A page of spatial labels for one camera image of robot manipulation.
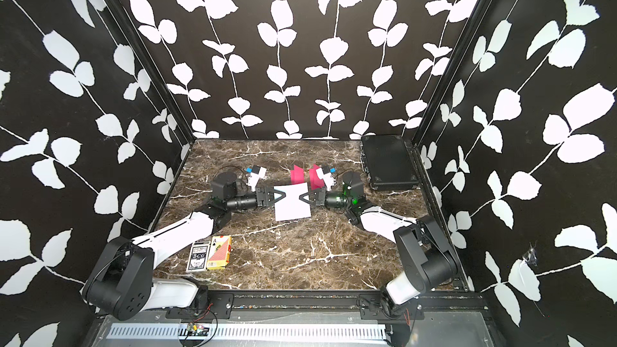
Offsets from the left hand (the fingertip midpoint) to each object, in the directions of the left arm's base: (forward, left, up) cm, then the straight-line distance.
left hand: (285, 194), depth 78 cm
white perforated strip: (-34, +34, -20) cm, 52 cm away
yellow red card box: (-12, +24, -19) cm, 33 cm away
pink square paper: (+20, -3, -17) cm, 27 cm away
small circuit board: (-34, +27, -20) cm, 48 cm away
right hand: (-1, -5, -1) cm, 5 cm away
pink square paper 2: (+4, -10, +1) cm, 11 cm away
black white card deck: (-13, +31, -18) cm, 38 cm away
